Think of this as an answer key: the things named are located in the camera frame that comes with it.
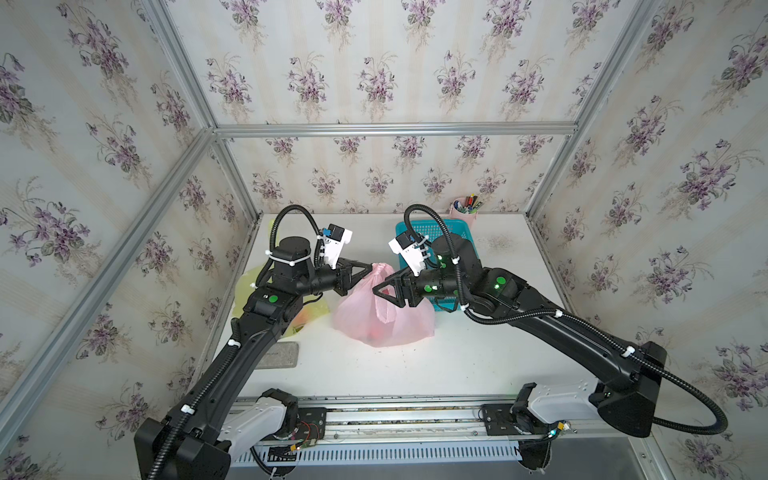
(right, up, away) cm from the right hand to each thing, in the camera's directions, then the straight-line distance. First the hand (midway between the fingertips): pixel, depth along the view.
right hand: (386, 286), depth 64 cm
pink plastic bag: (-4, -9, +7) cm, 12 cm away
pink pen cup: (+28, +21, +44) cm, 56 cm away
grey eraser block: (-29, -22, +17) cm, 41 cm away
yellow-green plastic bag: (-23, -12, +25) cm, 36 cm away
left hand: (-3, +3, +4) cm, 6 cm away
